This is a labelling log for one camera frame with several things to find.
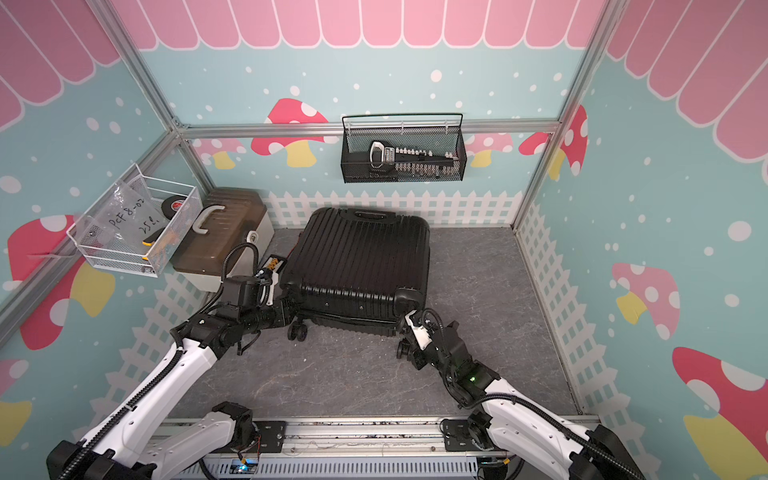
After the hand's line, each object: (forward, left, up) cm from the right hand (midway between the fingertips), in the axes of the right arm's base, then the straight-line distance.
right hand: (406, 334), depth 82 cm
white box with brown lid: (+39, +58, +10) cm, 71 cm away
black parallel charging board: (+33, +48, -8) cm, 59 cm away
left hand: (+3, +30, +6) cm, 31 cm away
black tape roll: (+26, +63, +25) cm, 72 cm away
